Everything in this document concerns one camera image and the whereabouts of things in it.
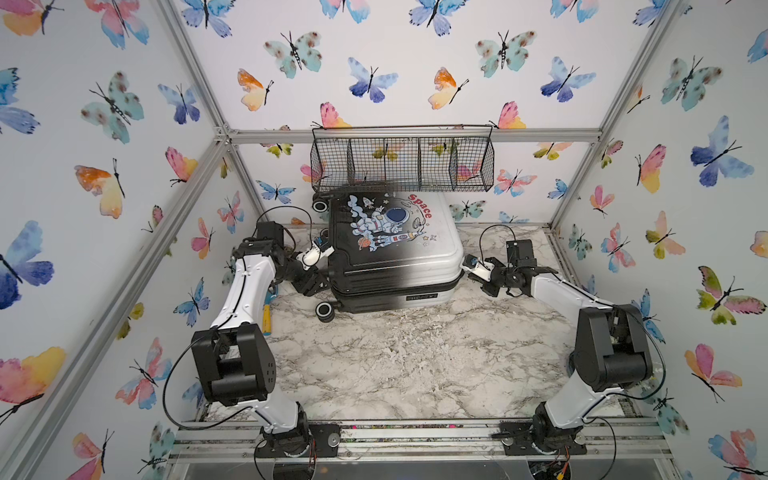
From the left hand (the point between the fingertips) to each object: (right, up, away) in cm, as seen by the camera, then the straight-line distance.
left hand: (319, 272), depth 86 cm
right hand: (+48, +1, +8) cm, 49 cm away
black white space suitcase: (+20, +6, -1) cm, 21 cm away
